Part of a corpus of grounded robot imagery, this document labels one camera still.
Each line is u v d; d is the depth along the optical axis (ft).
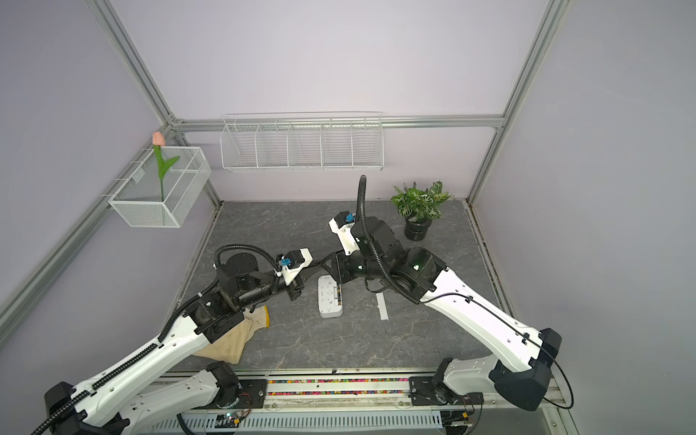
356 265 1.83
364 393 2.47
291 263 1.73
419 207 2.85
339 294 2.91
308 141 3.24
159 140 2.72
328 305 2.84
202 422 2.32
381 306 2.93
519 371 1.30
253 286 1.77
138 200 2.43
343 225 1.83
